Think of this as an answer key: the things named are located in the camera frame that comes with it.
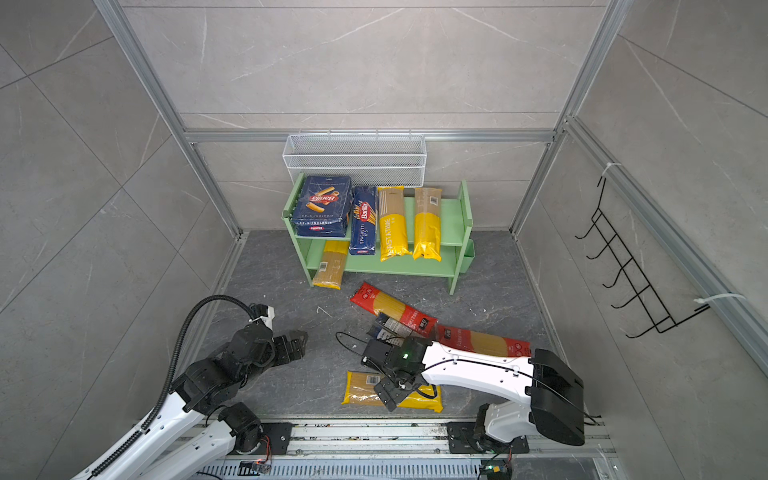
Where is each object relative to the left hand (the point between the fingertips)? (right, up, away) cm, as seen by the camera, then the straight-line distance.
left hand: (293, 332), depth 76 cm
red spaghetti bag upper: (+22, +4, +22) cm, 31 cm away
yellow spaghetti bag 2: (+7, +15, +14) cm, 22 cm away
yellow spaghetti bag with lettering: (+26, +29, +6) cm, 39 cm away
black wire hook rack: (+81, +19, -6) cm, 83 cm away
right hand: (+28, -14, +1) cm, 31 cm away
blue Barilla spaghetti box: (+18, +29, +5) cm, 35 cm away
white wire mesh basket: (+18, +53, +25) cm, 61 cm away
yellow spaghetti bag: (+36, +29, +9) cm, 47 cm away
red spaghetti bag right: (+53, -7, +14) cm, 56 cm away
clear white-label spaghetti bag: (+25, -3, +15) cm, 29 cm away
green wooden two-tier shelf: (+44, +22, +5) cm, 49 cm away
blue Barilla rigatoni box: (+6, +34, +6) cm, 35 cm away
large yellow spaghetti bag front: (+17, -17, +3) cm, 24 cm away
